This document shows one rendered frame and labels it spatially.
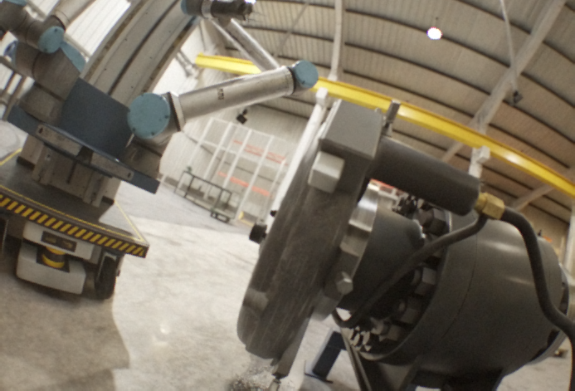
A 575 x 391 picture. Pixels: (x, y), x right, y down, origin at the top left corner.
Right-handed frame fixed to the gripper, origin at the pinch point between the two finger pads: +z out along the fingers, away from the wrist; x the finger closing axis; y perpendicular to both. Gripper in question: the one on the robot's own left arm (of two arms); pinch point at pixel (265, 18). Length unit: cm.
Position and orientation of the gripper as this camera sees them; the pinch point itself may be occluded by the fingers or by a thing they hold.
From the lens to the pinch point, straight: 100.7
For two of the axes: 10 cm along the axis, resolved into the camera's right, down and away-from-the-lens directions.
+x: 3.9, -9.0, 1.8
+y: -0.8, -2.2, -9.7
